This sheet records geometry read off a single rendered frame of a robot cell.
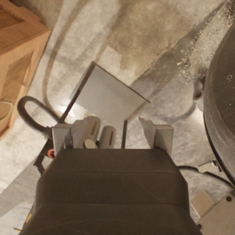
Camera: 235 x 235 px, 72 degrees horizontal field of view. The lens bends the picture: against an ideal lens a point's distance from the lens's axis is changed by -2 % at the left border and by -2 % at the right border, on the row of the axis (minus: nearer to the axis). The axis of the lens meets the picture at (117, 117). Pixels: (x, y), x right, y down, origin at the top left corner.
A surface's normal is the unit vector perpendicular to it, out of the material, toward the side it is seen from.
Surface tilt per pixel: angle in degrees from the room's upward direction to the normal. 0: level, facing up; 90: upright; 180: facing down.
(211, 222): 90
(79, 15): 0
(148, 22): 0
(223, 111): 90
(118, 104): 0
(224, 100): 90
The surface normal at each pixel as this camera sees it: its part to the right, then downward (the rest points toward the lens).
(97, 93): -0.11, 0.62
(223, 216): -0.81, -0.51
